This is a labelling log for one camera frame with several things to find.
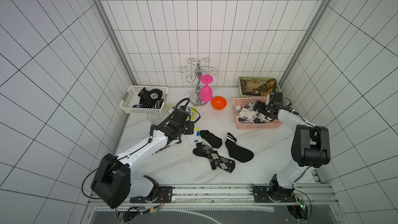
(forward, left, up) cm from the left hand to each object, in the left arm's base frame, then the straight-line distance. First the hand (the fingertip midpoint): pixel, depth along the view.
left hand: (187, 128), depth 85 cm
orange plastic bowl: (+24, -20, -8) cm, 33 cm away
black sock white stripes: (-10, -28, -9) cm, 31 cm away
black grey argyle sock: (-15, -16, -8) cm, 24 cm away
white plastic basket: (+29, +43, -8) cm, 52 cm away
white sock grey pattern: (+13, -37, -3) cm, 39 cm away
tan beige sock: (+38, -46, -2) cm, 60 cm away
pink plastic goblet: (+19, -11, +9) cm, 24 cm away
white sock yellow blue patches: (0, -5, -9) cm, 10 cm away
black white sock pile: (-3, -16, -10) cm, 19 cm away
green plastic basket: (+33, -52, -5) cm, 62 cm away
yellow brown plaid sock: (+40, -61, -5) cm, 73 cm away
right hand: (+17, -47, -1) cm, 50 cm away
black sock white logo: (+26, +28, -5) cm, 38 cm away
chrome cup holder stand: (+29, -3, -9) cm, 31 cm away
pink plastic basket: (+24, -34, -5) cm, 41 cm away
